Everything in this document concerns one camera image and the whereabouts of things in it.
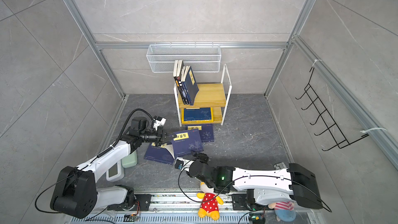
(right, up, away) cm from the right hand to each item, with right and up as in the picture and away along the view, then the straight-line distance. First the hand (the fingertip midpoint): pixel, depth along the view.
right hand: (191, 153), depth 74 cm
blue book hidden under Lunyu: (-17, -5, +15) cm, 23 cm away
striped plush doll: (+41, -23, -8) cm, 48 cm away
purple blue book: (-3, +5, +7) cm, 9 cm away
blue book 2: (+8, +7, +24) cm, 26 cm away
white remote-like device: (+48, -10, +9) cm, 50 cm away
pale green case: (-34, -6, +8) cm, 35 cm away
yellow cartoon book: (+2, +13, +24) cm, 27 cm away
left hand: (-8, +9, +3) cm, 12 cm away
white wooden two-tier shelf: (+10, +25, +16) cm, 31 cm away
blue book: (+2, +18, +25) cm, 31 cm away
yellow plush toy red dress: (+9, -20, -6) cm, 23 cm away
